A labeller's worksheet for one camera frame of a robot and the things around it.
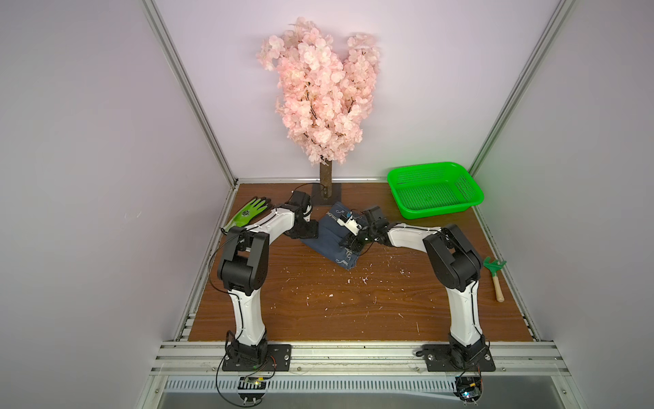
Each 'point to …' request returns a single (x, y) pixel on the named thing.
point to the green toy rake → (494, 266)
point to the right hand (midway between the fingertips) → (343, 236)
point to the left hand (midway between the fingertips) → (315, 231)
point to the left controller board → (251, 389)
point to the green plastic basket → (433, 190)
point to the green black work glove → (246, 214)
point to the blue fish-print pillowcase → (329, 235)
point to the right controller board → (469, 388)
